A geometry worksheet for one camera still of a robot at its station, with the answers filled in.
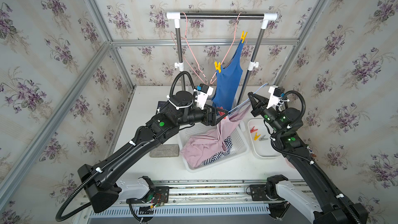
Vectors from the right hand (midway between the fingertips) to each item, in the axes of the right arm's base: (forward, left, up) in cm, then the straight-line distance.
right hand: (253, 94), depth 66 cm
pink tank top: (-12, +21, -26) cm, 35 cm away
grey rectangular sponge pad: (-13, +43, -33) cm, 55 cm away
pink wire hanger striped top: (+46, +33, -11) cm, 58 cm away
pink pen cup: (-28, -8, -6) cm, 29 cm away
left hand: (-10, +14, +1) cm, 17 cm away
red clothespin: (+2, -9, -36) cm, 37 cm away
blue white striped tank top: (-9, +8, -31) cm, 33 cm away
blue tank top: (+16, +8, -9) cm, 20 cm away
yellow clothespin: (-2, -11, -36) cm, 38 cm away
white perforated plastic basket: (-3, +3, -28) cm, 28 cm away
